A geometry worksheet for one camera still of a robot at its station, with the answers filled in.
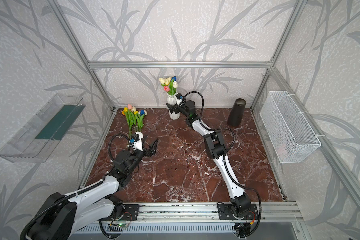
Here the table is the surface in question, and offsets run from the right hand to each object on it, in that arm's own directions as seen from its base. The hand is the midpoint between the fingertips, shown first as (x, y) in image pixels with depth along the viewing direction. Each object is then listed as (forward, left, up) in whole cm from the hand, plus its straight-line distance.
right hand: (173, 95), depth 104 cm
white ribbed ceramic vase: (-6, +1, +2) cm, 6 cm away
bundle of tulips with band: (-8, +31, -15) cm, 35 cm away
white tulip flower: (-5, -3, +13) cm, 14 cm away
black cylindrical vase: (-10, -44, -13) cm, 47 cm away
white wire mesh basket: (-47, -54, +17) cm, 73 cm away
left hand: (-35, +7, +4) cm, 36 cm away
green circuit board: (-73, +21, -17) cm, 78 cm away
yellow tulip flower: (-6, +5, +17) cm, 18 cm away
